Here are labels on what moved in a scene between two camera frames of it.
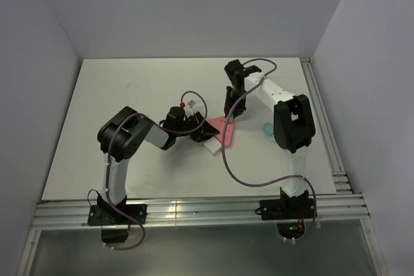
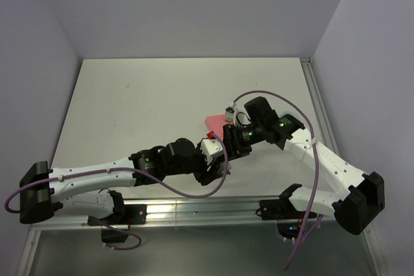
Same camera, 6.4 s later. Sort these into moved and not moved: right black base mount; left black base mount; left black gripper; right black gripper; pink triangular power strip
Moved: right black gripper; left black gripper
Not moved: right black base mount; left black base mount; pink triangular power strip
